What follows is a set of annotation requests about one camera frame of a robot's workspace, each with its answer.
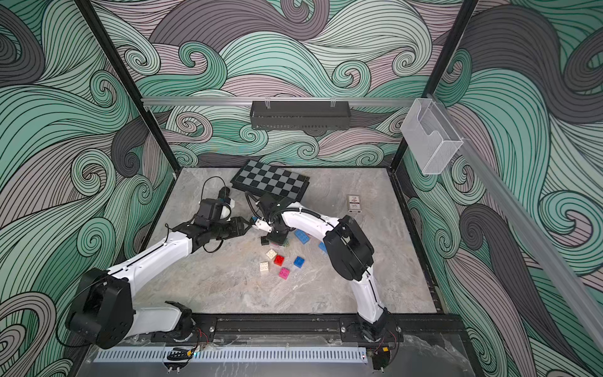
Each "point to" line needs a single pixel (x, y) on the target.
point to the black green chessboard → (259, 177)
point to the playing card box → (354, 203)
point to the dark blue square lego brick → (299, 261)
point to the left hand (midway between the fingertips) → (246, 223)
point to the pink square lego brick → (284, 272)
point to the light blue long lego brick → (302, 236)
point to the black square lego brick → (264, 240)
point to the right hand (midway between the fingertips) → (281, 235)
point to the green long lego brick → (286, 242)
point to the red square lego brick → (278, 260)
